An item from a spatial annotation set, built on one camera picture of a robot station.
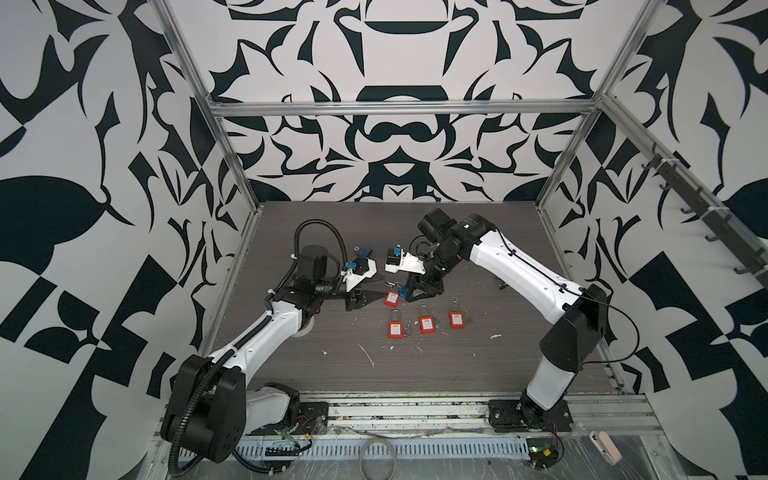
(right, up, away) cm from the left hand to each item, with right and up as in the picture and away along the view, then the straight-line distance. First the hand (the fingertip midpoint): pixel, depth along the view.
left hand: (385, 278), depth 76 cm
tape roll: (-23, -17, +11) cm, 30 cm away
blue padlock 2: (+5, -3, -3) cm, 6 cm away
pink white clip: (+50, -37, -8) cm, 63 cm away
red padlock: (+12, -15, +13) cm, 23 cm away
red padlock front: (+3, -16, +11) cm, 19 cm away
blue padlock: (-7, +5, +29) cm, 30 cm away
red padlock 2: (+21, -13, +13) cm, 28 cm away
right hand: (+6, -2, -1) cm, 7 cm away
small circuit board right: (+37, -40, -5) cm, 55 cm away
